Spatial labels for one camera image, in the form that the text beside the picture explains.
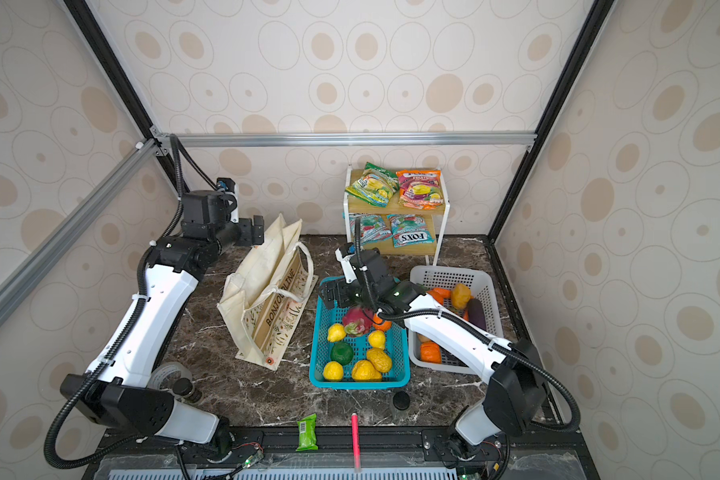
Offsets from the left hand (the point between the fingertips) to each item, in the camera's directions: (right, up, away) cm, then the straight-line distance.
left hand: (253, 214), depth 72 cm
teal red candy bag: (+30, -1, +25) cm, 39 cm away
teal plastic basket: (+24, -38, +18) cm, 48 cm away
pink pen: (+25, -56, +2) cm, 61 cm away
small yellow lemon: (+31, -34, +15) cm, 48 cm away
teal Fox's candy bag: (+42, -1, +25) cm, 48 cm away
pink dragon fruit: (+25, -29, +15) cm, 41 cm away
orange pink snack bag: (+43, +9, +11) cm, 45 cm away
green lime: (+21, -37, +11) cm, 44 cm away
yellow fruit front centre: (+27, -41, +7) cm, 50 cm away
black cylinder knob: (-17, -42, +1) cm, 46 cm away
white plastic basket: (+55, -16, +26) cm, 63 cm away
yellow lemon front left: (+19, -41, +7) cm, 45 cm away
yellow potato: (+58, -22, +22) cm, 66 cm away
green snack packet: (+13, -55, +2) cm, 56 cm away
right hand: (+19, -18, +5) cm, 27 cm away
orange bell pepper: (+45, -37, +11) cm, 59 cm away
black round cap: (+36, -45, 0) cm, 58 cm away
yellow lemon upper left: (+19, -33, +17) cm, 41 cm away
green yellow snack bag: (+30, +10, +11) cm, 33 cm away
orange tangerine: (+33, -31, +19) cm, 49 cm away
